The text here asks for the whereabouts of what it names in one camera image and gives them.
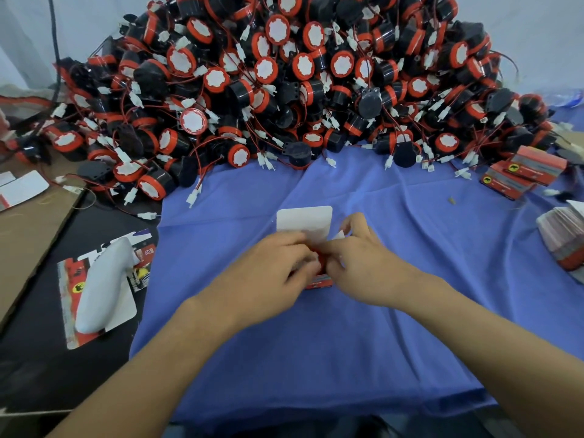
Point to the blue table cloth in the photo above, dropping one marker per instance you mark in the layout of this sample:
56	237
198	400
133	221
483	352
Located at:
365	360

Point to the person's left forearm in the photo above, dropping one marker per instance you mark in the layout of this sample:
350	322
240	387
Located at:
146	378

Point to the pile of black red buzzers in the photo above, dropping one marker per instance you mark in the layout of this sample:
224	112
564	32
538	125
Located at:
274	77

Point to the brown cardboard piece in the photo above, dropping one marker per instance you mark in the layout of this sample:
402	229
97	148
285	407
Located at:
27	241

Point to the person's left hand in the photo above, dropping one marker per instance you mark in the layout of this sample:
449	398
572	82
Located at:
260	283

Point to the person's right hand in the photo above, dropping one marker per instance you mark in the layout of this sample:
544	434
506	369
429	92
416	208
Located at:
374	269

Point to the person's right forearm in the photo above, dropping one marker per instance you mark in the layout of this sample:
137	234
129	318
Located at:
511	351

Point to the stack of box blanks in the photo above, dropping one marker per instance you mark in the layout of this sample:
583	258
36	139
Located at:
564	237

